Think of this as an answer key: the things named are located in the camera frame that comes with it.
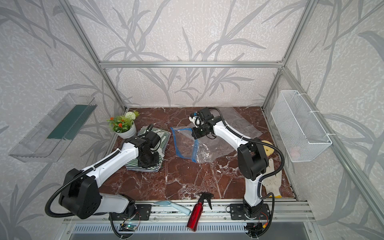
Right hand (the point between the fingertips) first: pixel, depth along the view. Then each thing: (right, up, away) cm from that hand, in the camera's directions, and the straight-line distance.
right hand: (192, 133), depth 90 cm
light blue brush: (-5, -37, -15) cm, 40 cm away
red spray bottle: (+3, -38, -19) cm, 43 cm away
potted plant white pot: (-41, -1, +6) cm, 42 cm away
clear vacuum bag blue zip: (+16, -10, +7) cm, 20 cm away
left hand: (-20, -17, -8) cm, 27 cm away
